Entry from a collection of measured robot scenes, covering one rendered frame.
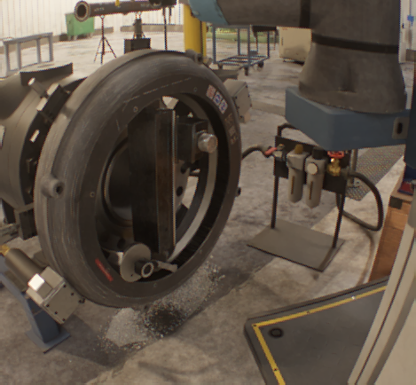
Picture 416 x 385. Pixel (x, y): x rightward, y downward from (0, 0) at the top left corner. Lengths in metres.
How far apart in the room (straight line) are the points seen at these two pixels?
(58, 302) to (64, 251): 0.15
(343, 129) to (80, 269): 0.67
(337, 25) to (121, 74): 0.53
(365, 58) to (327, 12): 0.08
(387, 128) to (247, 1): 0.28
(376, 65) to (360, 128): 0.10
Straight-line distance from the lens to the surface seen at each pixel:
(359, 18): 0.56
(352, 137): 0.57
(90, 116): 0.85
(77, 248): 0.91
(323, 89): 0.57
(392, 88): 0.58
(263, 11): 0.57
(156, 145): 0.96
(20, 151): 1.18
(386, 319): 0.76
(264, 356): 0.99
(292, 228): 2.05
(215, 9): 0.57
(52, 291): 0.97
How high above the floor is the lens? 1.09
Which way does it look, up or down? 24 degrees down
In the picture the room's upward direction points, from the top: 1 degrees counter-clockwise
